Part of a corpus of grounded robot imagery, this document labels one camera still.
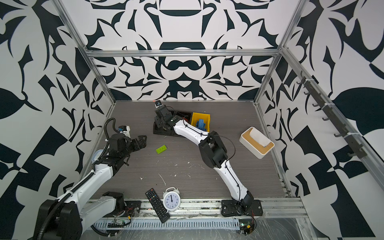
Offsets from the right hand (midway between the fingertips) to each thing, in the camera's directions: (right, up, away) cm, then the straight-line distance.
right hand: (160, 114), depth 95 cm
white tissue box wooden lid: (+60, -17, -3) cm, 63 cm away
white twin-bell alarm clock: (+10, -42, -20) cm, 48 cm away
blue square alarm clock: (-35, -24, -7) cm, 43 cm away
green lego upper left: (+1, -21, -1) cm, 21 cm away
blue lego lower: (+26, -6, +4) cm, 27 cm away
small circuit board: (+46, -52, -24) cm, 74 cm away
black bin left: (0, -11, +7) cm, 13 cm away
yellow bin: (+23, -1, +7) cm, 24 cm away
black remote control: (+3, -45, -21) cm, 49 cm away
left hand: (-10, -12, -10) cm, 19 cm away
